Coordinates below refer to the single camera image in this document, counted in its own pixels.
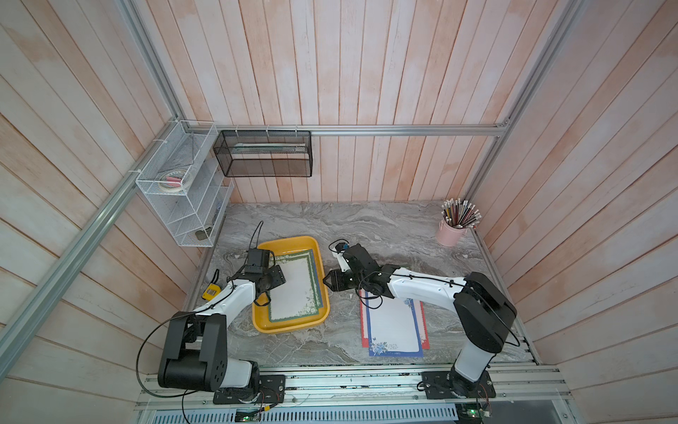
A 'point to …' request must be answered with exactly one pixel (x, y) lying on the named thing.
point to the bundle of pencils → (461, 214)
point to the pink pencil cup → (448, 235)
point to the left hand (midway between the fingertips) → (274, 280)
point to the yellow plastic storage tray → (261, 314)
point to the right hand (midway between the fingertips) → (327, 279)
